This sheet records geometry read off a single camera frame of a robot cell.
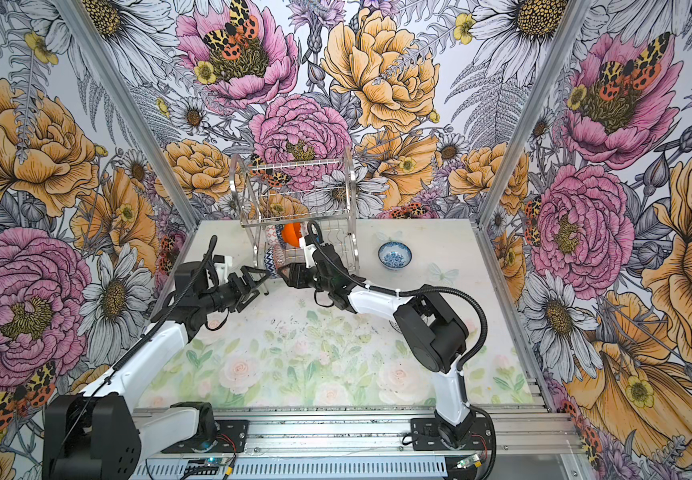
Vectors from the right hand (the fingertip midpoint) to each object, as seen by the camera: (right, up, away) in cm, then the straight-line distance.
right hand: (286, 277), depth 87 cm
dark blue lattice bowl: (-5, +15, +13) cm, 21 cm away
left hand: (-5, -3, -5) cm, 7 cm away
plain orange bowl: (-1, +13, +15) cm, 20 cm away
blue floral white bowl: (+34, +6, +22) cm, 41 cm away
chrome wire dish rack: (-11, +26, +31) cm, 42 cm away
